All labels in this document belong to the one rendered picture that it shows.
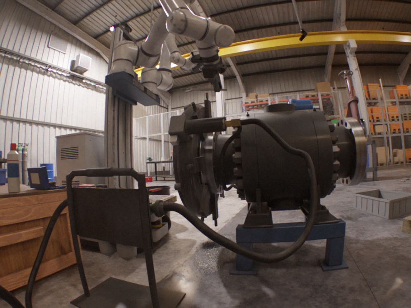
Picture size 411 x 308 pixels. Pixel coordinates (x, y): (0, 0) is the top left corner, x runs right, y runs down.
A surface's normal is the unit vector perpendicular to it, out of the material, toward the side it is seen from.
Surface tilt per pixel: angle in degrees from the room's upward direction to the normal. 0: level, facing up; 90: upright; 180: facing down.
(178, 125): 67
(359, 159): 103
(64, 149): 90
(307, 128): 63
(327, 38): 90
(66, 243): 90
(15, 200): 90
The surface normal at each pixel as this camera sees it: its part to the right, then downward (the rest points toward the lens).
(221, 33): 0.49, 0.54
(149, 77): 0.30, -0.06
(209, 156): -0.27, -0.13
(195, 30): 0.38, 0.74
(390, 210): -0.07, -0.05
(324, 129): -0.26, -0.47
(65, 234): 0.96, -0.06
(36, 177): -0.25, 0.12
